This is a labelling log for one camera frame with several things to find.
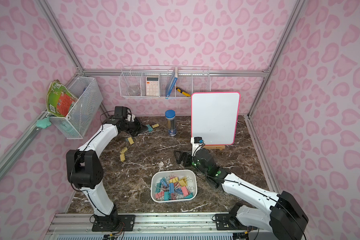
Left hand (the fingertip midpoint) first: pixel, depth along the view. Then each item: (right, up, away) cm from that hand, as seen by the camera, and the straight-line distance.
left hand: (147, 123), depth 91 cm
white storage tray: (+23, -33, -9) cm, 41 cm away
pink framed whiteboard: (+41, +4, -3) cm, 41 cm away
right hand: (+20, -15, -15) cm, 29 cm away
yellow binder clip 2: (-17, -18, +8) cm, 26 cm away
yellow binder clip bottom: (-17, -22, +4) cm, 27 cm away
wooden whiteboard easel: (+42, -15, +4) cm, 45 cm away
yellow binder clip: (0, -1, +22) cm, 22 cm away
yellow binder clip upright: (-14, -12, +12) cm, 22 cm away
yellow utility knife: (+23, +20, +6) cm, 31 cm away
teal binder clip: (+1, -3, +3) cm, 5 cm away
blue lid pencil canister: (+14, +5, +4) cm, 15 cm away
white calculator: (+3, +24, +4) cm, 24 cm away
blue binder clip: (+16, -34, -12) cm, 40 cm away
